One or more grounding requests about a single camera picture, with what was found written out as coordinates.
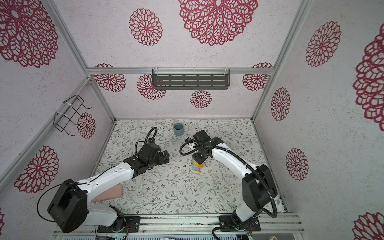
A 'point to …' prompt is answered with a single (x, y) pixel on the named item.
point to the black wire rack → (62, 121)
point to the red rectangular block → (197, 170)
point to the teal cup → (178, 128)
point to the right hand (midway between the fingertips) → (198, 154)
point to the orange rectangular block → (201, 165)
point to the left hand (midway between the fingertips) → (162, 158)
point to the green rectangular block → (195, 164)
